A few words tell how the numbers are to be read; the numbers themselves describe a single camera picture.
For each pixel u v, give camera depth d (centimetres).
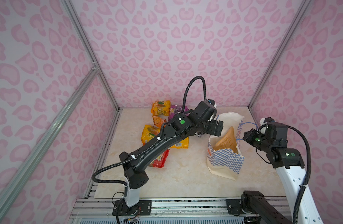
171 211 72
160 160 86
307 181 40
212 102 59
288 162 44
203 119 50
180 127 46
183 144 93
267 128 53
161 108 114
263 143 56
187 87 48
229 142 88
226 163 77
